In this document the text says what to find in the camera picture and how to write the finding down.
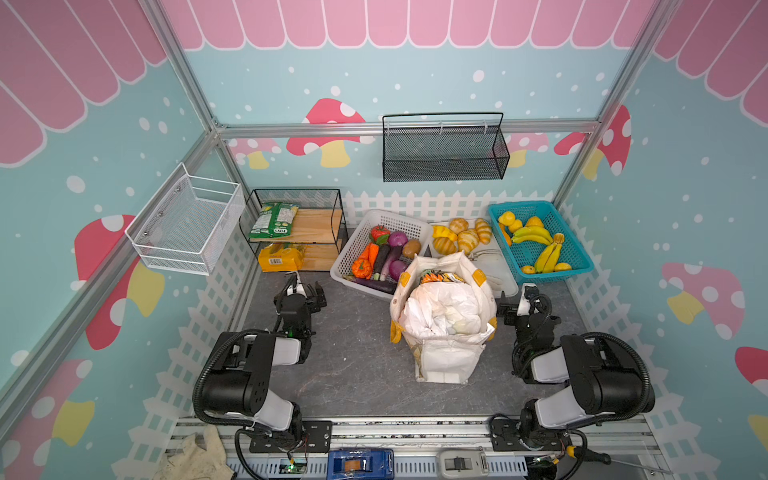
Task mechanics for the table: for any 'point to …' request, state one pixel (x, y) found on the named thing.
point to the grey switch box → (470, 463)
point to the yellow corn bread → (442, 231)
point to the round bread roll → (458, 225)
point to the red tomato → (380, 234)
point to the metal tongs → (473, 254)
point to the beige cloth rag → (193, 461)
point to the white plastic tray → (492, 262)
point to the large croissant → (468, 240)
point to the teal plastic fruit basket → (524, 255)
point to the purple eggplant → (381, 257)
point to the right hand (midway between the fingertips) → (519, 292)
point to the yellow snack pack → (281, 258)
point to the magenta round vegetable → (396, 267)
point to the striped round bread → (444, 246)
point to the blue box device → (361, 464)
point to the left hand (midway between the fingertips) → (304, 289)
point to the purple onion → (397, 238)
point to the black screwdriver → (605, 458)
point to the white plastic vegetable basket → (415, 229)
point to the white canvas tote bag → (444, 359)
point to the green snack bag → (275, 219)
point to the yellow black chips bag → (432, 275)
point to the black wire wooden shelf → (319, 224)
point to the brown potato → (410, 248)
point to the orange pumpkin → (362, 268)
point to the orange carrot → (370, 252)
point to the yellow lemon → (507, 218)
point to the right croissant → (484, 230)
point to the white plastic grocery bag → (443, 308)
